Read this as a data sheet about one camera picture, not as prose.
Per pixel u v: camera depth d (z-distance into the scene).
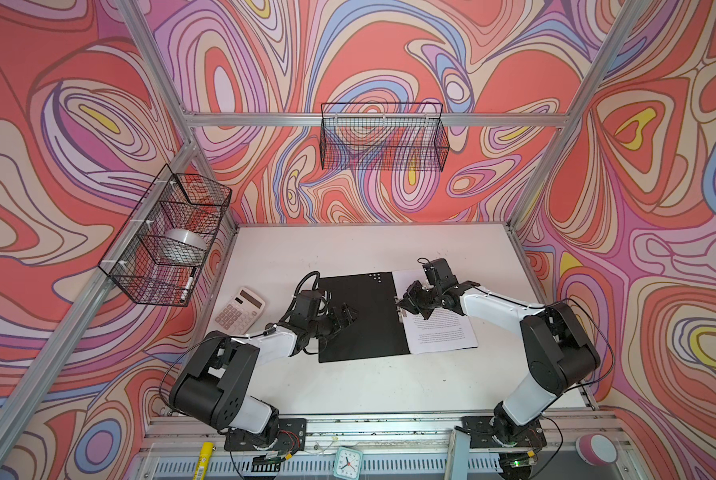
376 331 0.94
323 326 0.78
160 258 0.73
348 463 0.68
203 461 0.69
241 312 0.93
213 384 0.44
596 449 0.68
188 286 0.70
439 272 0.73
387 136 0.97
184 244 0.69
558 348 0.47
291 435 0.73
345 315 0.80
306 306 0.72
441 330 0.91
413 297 0.81
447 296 0.68
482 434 0.72
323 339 0.88
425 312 0.83
